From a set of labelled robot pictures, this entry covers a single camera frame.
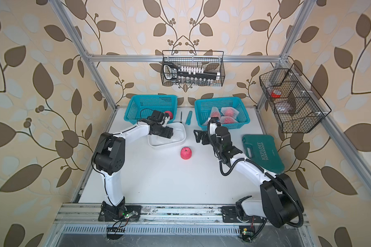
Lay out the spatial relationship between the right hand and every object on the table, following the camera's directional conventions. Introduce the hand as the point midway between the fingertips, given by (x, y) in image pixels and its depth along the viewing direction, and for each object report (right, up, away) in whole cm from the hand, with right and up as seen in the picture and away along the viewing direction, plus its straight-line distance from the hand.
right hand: (201, 130), depth 85 cm
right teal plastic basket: (+3, +16, +31) cm, 35 cm away
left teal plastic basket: (-46, +16, +35) cm, 60 cm away
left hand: (-22, -1, +14) cm, 27 cm away
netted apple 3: (+11, +11, +24) cm, 28 cm away
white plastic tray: (-14, -5, +16) cm, 22 cm away
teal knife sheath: (-8, +5, +27) cm, 29 cm away
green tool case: (+38, -12, +7) cm, 40 cm away
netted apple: (-9, -14, +5) cm, 17 cm away
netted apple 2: (+22, +12, +24) cm, 34 cm away
